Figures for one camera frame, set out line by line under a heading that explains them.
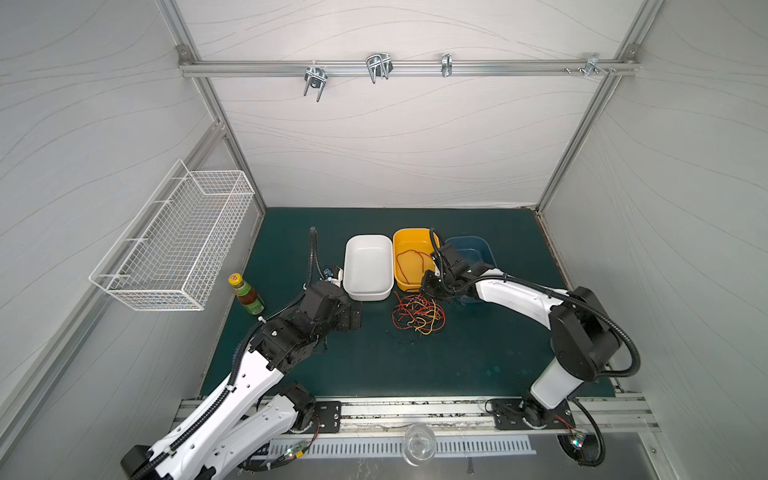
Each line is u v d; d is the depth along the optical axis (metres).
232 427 0.44
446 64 0.78
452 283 0.68
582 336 0.46
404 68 0.79
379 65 0.77
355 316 0.66
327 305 0.53
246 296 0.83
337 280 0.65
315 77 0.79
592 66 0.77
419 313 0.90
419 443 0.64
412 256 1.05
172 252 0.69
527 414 0.67
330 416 0.73
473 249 1.07
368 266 1.01
